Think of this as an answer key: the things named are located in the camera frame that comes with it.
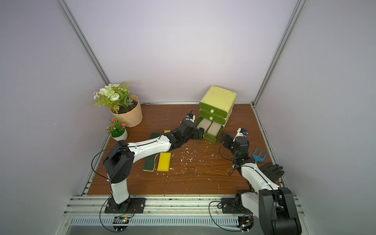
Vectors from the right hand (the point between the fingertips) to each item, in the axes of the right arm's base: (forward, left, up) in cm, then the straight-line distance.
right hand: (229, 133), depth 86 cm
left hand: (+2, +17, +1) cm, 17 cm away
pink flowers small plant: (+4, +73, -2) cm, 73 cm away
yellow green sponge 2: (+6, +50, -12) cm, 51 cm away
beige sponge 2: (+10, +8, -10) cm, 16 cm away
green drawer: (+13, +10, +6) cm, 18 cm away
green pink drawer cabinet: (+23, +3, +7) cm, 24 cm away
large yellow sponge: (-16, +39, -10) cm, 44 cm away
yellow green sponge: (-16, +48, -9) cm, 51 cm away
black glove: (-18, -25, -13) cm, 34 cm away
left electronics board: (-44, +57, -14) cm, 73 cm away
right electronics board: (-42, -5, -14) cm, 45 cm away
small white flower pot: (-1, +68, -5) cm, 68 cm away
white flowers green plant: (+13, +67, +18) cm, 70 cm away
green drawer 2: (+14, +9, -2) cm, 17 cm away
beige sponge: (+14, +14, -9) cm, 22 cm away
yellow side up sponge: (+9, +42, -13) cm, 45 cm away
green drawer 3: (+2, +12, -7) cm, 14 cm away
